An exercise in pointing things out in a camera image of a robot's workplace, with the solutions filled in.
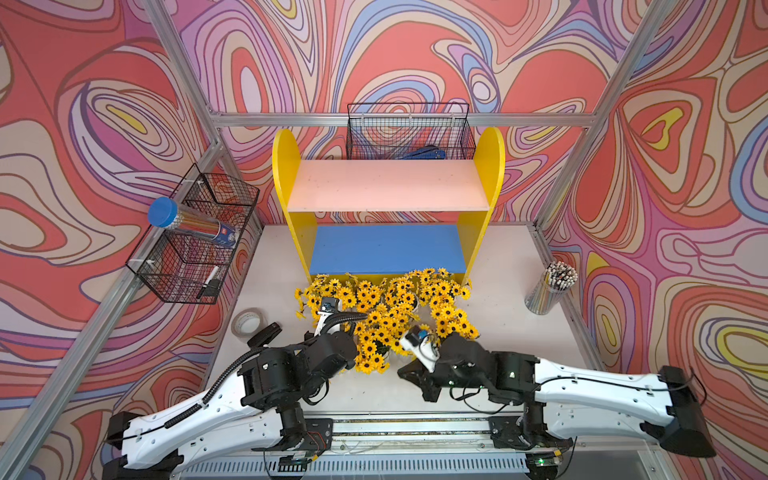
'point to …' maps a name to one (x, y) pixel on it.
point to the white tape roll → (248, 321)
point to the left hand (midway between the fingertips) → (352, 333)
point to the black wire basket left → (174, 265)
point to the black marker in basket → (207, 281)
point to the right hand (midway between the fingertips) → (403, 381)
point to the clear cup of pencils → (557, 278)
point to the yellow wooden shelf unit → (387, 217)
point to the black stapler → (265, 336)
